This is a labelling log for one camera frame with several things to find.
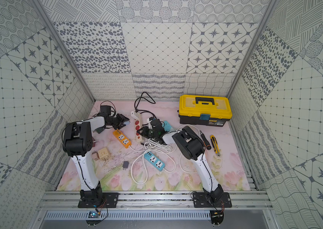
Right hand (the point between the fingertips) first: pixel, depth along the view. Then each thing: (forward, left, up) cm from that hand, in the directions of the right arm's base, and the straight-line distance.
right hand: (139, 132), depth 99 cm
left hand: (+10, +10, +3) cm, 14 cm away
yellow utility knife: (-9, -51, -1) cm, 52 cm away
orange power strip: (-6, +11, +1) cm, 13 cm away
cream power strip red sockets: (+6, +2, +3) cm, 7 cm away
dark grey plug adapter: (-23, +6, -1) cm, 23 cm away
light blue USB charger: (+8, +11, +1) cm, 13 cm away
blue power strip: (-23, -15, 0) cm, 27 cm away
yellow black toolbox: (+9, -45, +14) cm, 48 cm away
